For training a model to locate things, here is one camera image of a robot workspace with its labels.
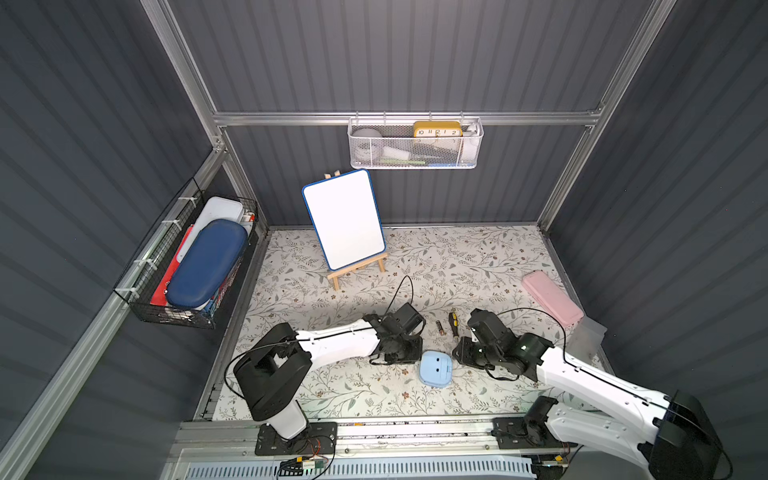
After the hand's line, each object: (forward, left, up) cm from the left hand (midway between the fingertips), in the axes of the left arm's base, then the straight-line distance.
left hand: (423, 362), depth 82 cm
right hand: (+2, -9, +3) cm, 10 cm away
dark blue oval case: (+15, +50, +30) cm, 60 cm away
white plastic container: (+30, +55, +30) cm, 70 cm away
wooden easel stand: (+28, +26, +4) cm, 38 cm away
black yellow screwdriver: (+12, -11, -2) cm, 16 cm away
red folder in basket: (+6, +61, +25) cm, 66 cm away
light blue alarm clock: (-2, -3, 0) cm, 4 cm away
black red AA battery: (+12, -7, -4) cm, 15 cm away
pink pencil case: (+24, -43, -2) cm, 49 cm away
